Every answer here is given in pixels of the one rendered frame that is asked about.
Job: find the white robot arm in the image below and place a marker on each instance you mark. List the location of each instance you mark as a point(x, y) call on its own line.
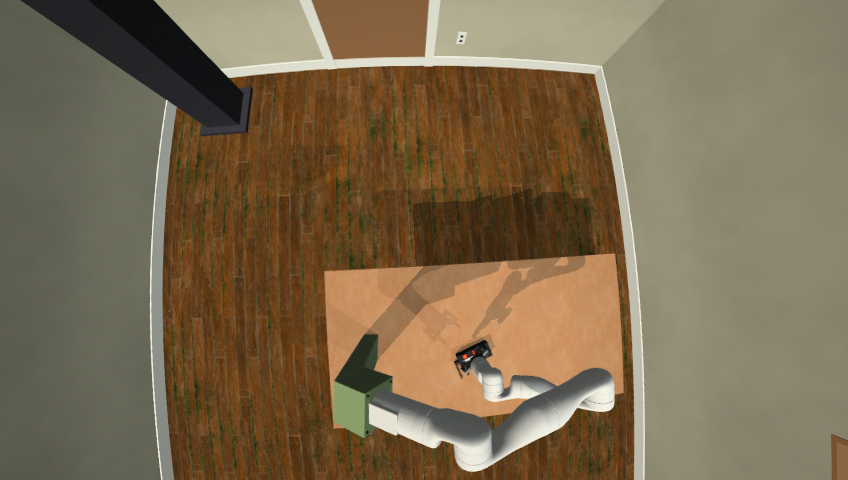
point(475, 447)

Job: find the black power strip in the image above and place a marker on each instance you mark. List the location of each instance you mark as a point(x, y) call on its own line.
point(466, 354)

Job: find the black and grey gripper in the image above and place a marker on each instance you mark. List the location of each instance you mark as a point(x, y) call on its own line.
point(482, 352)

